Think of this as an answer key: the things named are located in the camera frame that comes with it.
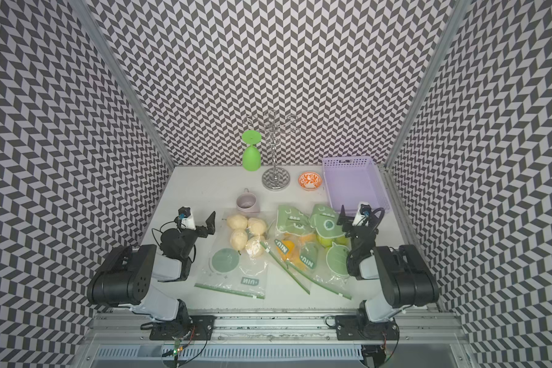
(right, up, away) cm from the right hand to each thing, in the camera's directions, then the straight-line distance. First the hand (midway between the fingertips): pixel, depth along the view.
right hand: (355, 210), depth 89 cm
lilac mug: (-45, +2, +13) cm, 47 cm away
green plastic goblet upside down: (-41, +21, 0) cm, 46 cm away
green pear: (-12, -12, -3) cm, 17 cm away
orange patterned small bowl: (-16, +12, +21) cm, 29 cm away
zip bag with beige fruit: (-46, -20, -3) cm, 50 cm away
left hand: (-60, -1, +1) cm, 60 cm away
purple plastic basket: (+5, +12, +22) cm, 26 cm away
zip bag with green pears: (-12, -6, -2) cm, 13 cm away
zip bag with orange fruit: (-23, -15, -7) cm, 28 cm away
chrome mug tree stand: (-33, +13, +23) cm, 42 cm away
